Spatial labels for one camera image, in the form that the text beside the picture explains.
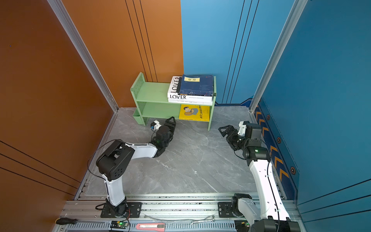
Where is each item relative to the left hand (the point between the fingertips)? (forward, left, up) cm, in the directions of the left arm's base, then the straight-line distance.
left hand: (176, 118), depth 92 cm
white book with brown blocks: (+3, -10, +12) cm, 16 cm away
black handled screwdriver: (-53, +51, -15) cm, 75 cm away
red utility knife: (-55, +5, -16) cm, 58 cm away
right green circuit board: (-54, -36, -19) cm, 67 cm away
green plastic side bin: (+8, +29, -7) cm, 31 cm away
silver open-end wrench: (-52, -20, -17) cm, 58 cm away
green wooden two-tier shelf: (+7, +15, +10) cm, 19 cm away
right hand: (-16, -25, +8) cm, 31 cm away
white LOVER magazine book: (+5, +2, +16) cm, 17 cm away
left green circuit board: (-54, +26, -18) cm, 63 cm away
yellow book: (+9, -12, -3) cm, 15 cm away
